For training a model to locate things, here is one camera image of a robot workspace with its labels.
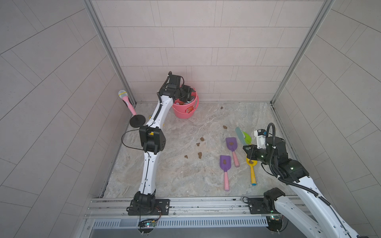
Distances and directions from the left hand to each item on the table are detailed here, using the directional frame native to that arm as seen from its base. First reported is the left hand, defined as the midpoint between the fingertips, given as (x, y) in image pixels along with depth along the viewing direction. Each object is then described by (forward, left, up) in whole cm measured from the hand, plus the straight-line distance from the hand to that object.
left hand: (198, 88), depth 91 cm
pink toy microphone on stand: (-6, +44, -1) cm, 45 cm away
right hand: (-36, -23, -8) cm, 43 cm away
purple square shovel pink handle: (-26, -22, -23) cm, 41 cm away
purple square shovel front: (-38, -16, -23) cm, 47 cm away
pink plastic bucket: (-6, +8, -14) cm, 17 cm away
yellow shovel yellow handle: (-38, -32, -23) cm, 55 cm away
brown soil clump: (-32, -2, -25) cm, 41 cm away
